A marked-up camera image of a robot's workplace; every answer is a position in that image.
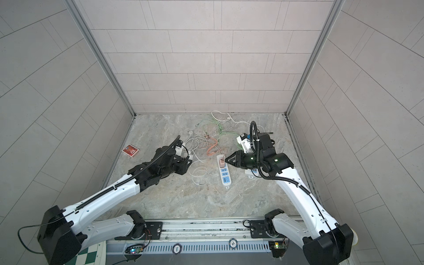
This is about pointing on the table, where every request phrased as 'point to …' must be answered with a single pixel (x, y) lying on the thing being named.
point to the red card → (130, 150)
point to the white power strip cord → (231, 119)
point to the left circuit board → (135, 249)
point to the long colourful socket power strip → (255, 171)
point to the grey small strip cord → (196, 142)
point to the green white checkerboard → (95, 254)
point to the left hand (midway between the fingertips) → (191, 159)
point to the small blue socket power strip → (224, 175)
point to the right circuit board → (278, 248)
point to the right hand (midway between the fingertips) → (228, 161)
